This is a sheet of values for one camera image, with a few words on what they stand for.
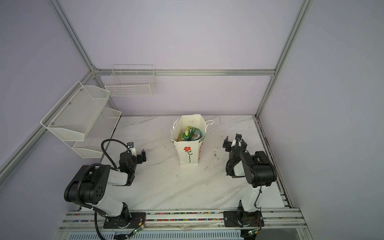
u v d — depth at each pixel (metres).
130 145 0.82
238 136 0.80
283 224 0.74
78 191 0.43
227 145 0.87
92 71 0.91
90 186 0.45
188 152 0.80
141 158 0.88
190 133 0.90
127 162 0.73
